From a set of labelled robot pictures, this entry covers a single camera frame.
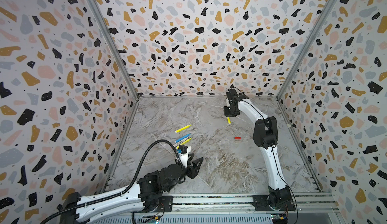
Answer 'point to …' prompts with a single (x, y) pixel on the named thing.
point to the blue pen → (183, 137)
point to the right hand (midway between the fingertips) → (225, 111)
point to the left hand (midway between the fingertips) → (200, 156)
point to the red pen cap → (238, 137)
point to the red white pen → (175, 145)
